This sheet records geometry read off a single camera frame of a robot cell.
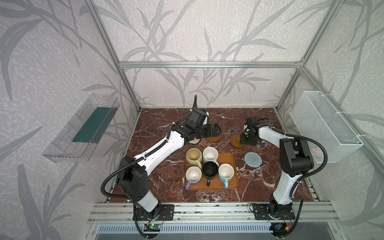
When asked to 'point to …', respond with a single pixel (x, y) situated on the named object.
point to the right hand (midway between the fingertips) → (243, 137)
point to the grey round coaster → (253, 159)
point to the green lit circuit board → (152, 227)
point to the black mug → (210, 170)
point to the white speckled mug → (210, 154)
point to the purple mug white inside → (193, 175)
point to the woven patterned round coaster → (195, 141)
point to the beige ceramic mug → (194, 157)
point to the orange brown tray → (216, 184)
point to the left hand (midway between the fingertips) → (217, 127)
